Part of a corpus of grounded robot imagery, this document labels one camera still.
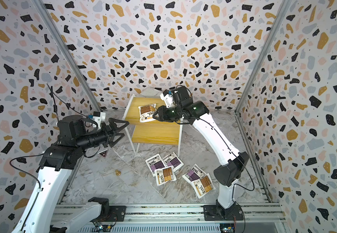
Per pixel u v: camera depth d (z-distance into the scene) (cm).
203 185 81
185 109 53
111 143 61
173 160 92
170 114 63
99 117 59
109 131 54
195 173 88
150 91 104
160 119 62
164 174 85
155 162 92
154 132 88
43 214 37
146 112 72
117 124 55
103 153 97
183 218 73
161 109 61
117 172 86
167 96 65
